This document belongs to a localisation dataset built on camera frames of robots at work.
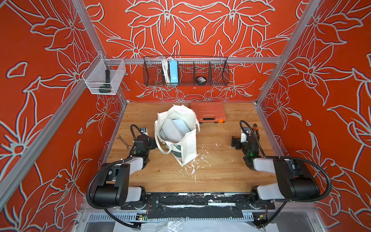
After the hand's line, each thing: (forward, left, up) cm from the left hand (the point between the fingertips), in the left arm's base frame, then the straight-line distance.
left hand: (148, 137), depth 93 cm
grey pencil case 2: (+5, -22, +7) cm, 24 cm away
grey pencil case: (-1, -16, +9) cm, 18 cm away
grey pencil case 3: (-1, -11, +5) cm, 12 cm away
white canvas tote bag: (-10, -26, +4) cm, 28 cm away
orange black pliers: (+16, -75, -5) cm, 77 cm away
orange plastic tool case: (+25, -42, 0) cm, 49 cm away
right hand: (+5, -61, +1) cm, 61 cm away
